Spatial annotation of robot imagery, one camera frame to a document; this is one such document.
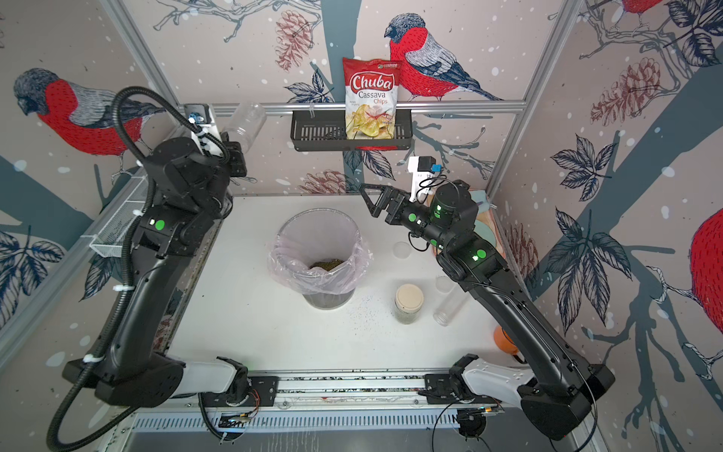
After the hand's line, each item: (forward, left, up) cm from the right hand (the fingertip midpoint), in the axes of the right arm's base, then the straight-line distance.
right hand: (369, 189), depth 58 cm
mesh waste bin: (+6, +17, -33) cm, 37 cm away
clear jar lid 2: (+3, -25, -47) cm, 53 cm away
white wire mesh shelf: (-6, +64, -13) cm, 65 cm away
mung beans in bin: (+8, +16, -44) cm, 48 cm away
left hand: (+7, +30, +10) cm, 32 cm away
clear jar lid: (+16, -10, -46) cm, 49 cm away
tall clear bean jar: (-3, -26, -46) cm, 53 cm away
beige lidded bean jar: (-10, -11, -33) cm, 36 cm away
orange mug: (-17, -38, -43) cm, 60 cm away
